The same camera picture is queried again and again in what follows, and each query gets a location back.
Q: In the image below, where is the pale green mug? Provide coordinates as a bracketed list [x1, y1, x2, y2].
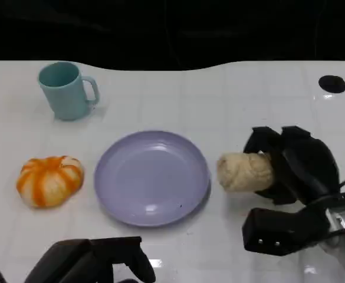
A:
[37, 61, 100, 121]

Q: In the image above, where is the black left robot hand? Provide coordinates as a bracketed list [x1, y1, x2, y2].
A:
[27, 236, 157, 283]

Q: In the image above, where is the beige towel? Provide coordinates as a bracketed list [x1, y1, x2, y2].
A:
[217, 152, 275, 194]

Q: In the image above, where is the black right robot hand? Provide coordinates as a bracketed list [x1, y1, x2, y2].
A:
[242, 126, 341, 206]

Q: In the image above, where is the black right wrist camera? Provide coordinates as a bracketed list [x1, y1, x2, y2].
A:
[242, 207, 330, 257]

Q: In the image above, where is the orange and white bread roll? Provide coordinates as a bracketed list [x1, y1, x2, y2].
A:
[15, 155, 85, 209]

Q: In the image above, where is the lilac plate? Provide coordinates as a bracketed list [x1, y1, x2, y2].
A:
[94, 130, 212, 228]

